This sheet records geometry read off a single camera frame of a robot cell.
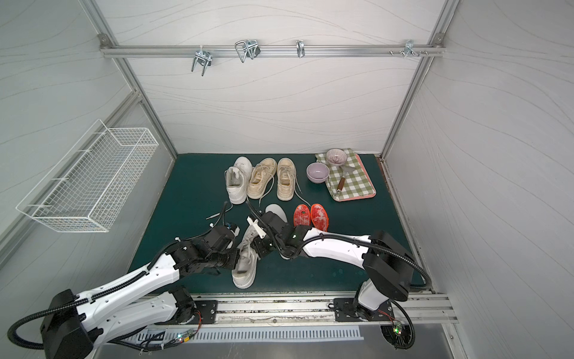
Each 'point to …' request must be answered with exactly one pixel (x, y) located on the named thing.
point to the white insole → (276, 210)
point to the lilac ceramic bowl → (318, 172)
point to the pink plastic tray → (369, 179)
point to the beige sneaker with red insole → (285, 179)
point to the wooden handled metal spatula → (345, 170)
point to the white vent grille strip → (204, 336)
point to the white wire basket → (88, 190)
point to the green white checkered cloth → (356, 184)
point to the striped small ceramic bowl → (336, 156)
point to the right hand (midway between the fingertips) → (251, 244)
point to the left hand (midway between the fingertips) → (240, 259)
